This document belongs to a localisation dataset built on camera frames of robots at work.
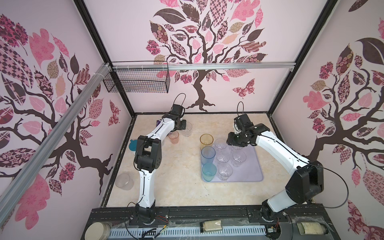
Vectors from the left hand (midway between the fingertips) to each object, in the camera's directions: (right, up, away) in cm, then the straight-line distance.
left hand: (180, 125), depth 100 cm
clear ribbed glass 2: (+28, -27, -12) cm, 41 cm away
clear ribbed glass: (+27, -19, -12) cm, 35 cm away
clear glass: (+27, -13, 0) cm, 30 cm away
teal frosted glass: (+19, -28, -10) cm, 35 cm away
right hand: (+30, -8, -15) cm, 35 cm away
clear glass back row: (+37, -20, -10) cm, 43 cm away
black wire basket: (-27, +32, -5) cm, 42 cm away
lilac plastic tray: (+44, -28, -10) cm, 53 cm away
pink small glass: (-5, -7, 0) cm, 9 cm away
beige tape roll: (-32, -47, -35) cm, 67 cm away
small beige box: (+17, -47, -32) cm, 59 cm away
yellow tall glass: (+17, -9, -10) cm, 22 cm away
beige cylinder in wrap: (+64, -47, -33) cm, 86 cm away
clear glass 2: (+4, -5, +7) cm, 9 cm away
